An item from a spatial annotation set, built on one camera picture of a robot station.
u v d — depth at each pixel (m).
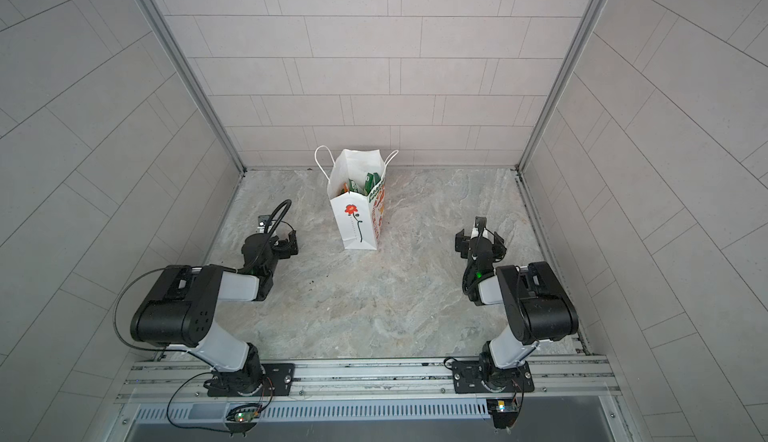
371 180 0.94
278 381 0.71
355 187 0.92
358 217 0.84
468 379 0.71
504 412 0.68
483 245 0.72
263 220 0.79
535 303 0.46
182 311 0.44
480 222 0.78
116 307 0.43
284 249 0.86
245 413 0.64
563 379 0.73
